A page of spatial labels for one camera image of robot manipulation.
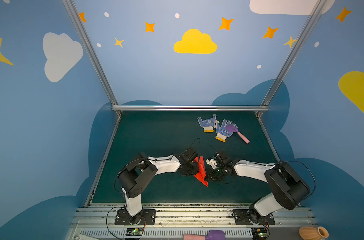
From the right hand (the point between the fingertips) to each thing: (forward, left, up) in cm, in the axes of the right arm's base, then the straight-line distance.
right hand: (204, 178), depth 87 cm
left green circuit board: (-28, +35, -1) cm, 45 cm away
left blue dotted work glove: (+43, -4, -1) cm, 43 cm away
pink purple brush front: (-28, -2, +2) cm, 28 cm away
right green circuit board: (-25, -26, -1) cm, 36 cm away
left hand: (+2, +3, +1) cm, 4 cm away
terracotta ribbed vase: (-25, -43, +11) cm, 51 cm away
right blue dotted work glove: (+34, -14, 0) cm, 37 cm away
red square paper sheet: (+1, +2, 0) cm, 3 cm away
